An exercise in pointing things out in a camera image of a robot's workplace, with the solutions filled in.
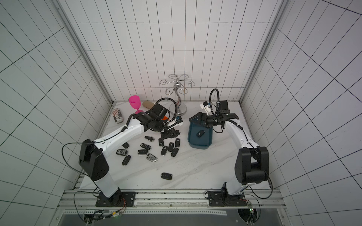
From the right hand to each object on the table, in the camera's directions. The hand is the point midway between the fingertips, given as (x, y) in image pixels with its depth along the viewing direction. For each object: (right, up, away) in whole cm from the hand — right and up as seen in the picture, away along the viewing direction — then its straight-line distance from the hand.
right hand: (194, 119), depth 81 cm
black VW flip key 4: (-15, -19, +11) cm, 27 cm away
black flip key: (-42, -26, +5) cm, 50 cm away
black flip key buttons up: (-12, -22, +8) cm, 27 cm away
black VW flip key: (+6, -11, +16) cm, 20 cm away
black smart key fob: (-33, -22, +8) cm, 41 cm away
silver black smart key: (-27, -25, +6) cm, 37 cm away
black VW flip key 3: (-19, -21, +9) cm, 30 cm away
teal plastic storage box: (+7, -17, +14) cm, 23 cm away
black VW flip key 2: (-22, -16, +13) cm, 30 cm away
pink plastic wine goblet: (-41, +12, +17) cm, 47 cm away
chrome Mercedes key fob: (-30, -14, +14) cm, 36 cm away
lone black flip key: (-16, -33, -2) cm, 37 cm away
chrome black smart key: (-31, -19, +10) cm, 38 cm away
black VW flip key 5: (-10, -16, +13) cm, 23 cm away
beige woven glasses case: (-35, +10, +32) cm, 49 cm away
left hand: (-13, -9, -1) cm, 16 cm away
